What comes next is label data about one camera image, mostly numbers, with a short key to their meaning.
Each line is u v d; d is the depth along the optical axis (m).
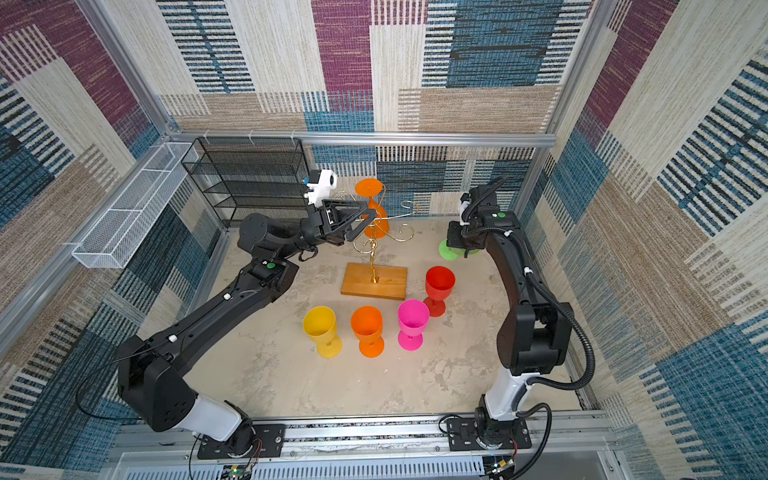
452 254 0.99
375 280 1.00
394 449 0.73
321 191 0.57
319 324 0.82
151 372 0.41
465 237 0.64
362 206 0.53
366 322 0.81
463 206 0.79
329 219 0.52
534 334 0.46
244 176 1.08
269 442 0.73
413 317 0.82
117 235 0.72
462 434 0.73
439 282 0.89
